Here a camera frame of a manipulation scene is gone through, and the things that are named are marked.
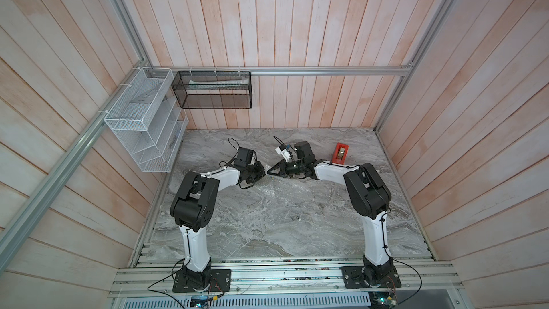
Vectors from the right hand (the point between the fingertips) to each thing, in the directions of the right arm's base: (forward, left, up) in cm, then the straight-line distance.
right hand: (268, 172), depth 93 cm
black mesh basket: (+37, +28, +18) cm, 50 cm away
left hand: (+2, +1, -4) cm, 5 cm away
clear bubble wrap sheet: (-8, 0, -2) cm, 8 cm away
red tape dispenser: (+13, -35, -2) cm, 37 cm away
